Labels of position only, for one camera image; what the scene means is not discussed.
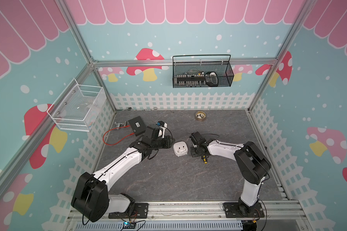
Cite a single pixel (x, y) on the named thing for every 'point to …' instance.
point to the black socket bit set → (209, 79)
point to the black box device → (138, 125)
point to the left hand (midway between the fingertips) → (173, 142)
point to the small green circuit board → (128, 224)
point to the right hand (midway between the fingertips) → (194, 151)
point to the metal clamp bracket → (118, 125)
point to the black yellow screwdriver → (205, 160)
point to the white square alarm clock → (180, 148)
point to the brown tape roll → (200, 115)
